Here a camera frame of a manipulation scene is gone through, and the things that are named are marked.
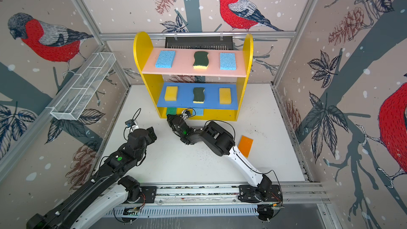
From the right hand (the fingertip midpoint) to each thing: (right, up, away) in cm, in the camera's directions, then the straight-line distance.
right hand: (164, 117), depth 98 cm
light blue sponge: (+22, +3, +4) cm, 23 cm away
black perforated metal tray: (+23, +46, -3) cm, 52 cm away
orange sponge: (+49, -15, -11) cm, 52 cm away
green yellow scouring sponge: (+22, +14, -3) cm, 26 cm away
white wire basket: (-35, +10, -28) cm, 46 cm away
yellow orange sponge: (+39, +13, -4) cm, 41 cm away
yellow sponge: (+6, +15, -5) cm, 17 cm away
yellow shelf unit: (+28, +22, +27) cm, 45 cm away
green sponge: (+4, +3, +5) cm, 7 cm away
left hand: (-1, -3, -18) cm, 19 cm away
